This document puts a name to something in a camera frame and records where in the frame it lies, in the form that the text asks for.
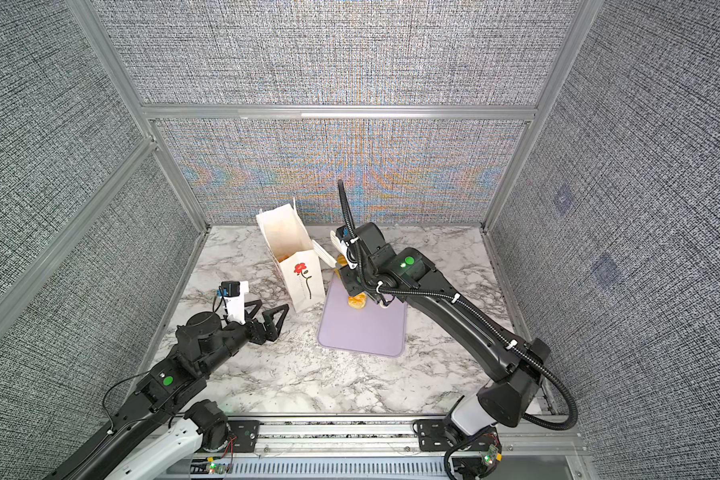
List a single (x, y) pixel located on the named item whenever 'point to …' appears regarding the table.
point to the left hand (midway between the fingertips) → (276, 305)
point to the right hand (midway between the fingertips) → (350, 269)
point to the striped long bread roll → (357, 301)
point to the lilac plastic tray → (374, 328)
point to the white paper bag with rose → (296, 253)
